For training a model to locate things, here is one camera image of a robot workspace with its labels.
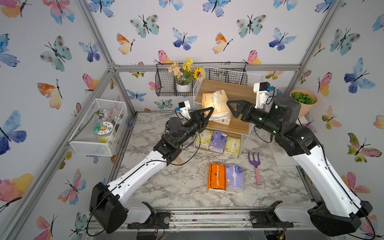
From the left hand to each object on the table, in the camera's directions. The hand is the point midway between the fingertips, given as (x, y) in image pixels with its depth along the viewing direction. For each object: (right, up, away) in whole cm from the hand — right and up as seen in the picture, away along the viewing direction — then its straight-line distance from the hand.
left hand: (214, 109), depth 60 cm
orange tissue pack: (+4, -33, +21) cm, 40 cm away
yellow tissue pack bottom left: (-3, -15, +39) cm, 42 cm away
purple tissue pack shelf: (+13, -34, +23) cm, 44 cm away
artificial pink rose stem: (-51, -1, +19) cm, 54 cm away
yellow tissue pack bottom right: (+16, -19, +36) cm, 44 cm away
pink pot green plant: (+50, +8, +19) cm, 54 cm away
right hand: (+7, +2, -3) cm, 8 cm away
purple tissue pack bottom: (+6, -17, +37) cm, 41 cm away
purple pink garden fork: (+29, -30, +35) cm, 54 cm away
